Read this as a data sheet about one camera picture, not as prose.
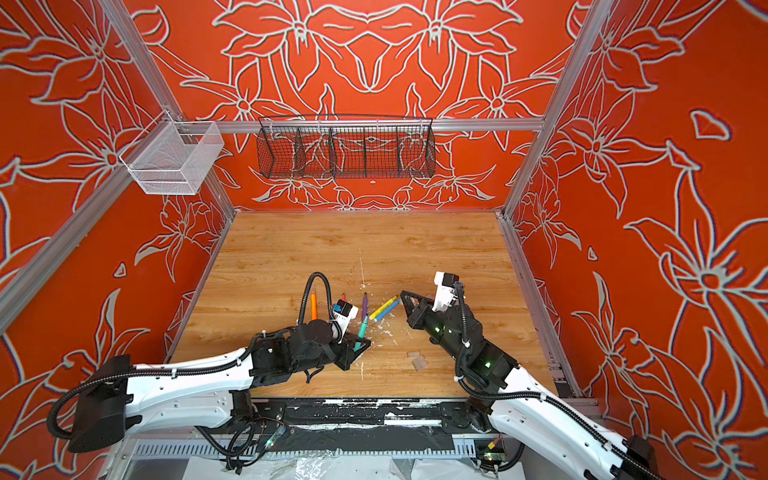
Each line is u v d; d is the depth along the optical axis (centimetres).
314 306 92
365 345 71
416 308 67
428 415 74
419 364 81
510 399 49
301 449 70
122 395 41
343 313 66
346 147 100
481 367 54
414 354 83
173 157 92
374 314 91
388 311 91
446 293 64
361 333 71
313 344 55
